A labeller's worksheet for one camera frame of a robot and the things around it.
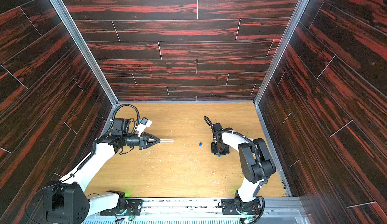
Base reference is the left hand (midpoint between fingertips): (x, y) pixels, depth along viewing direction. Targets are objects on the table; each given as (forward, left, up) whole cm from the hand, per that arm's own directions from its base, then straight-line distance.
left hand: (159, 141), depth 76 cm
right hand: (+5, -35, -21) cm, 41 cm away
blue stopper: (+9, -22, -19) cm, 30 cm away
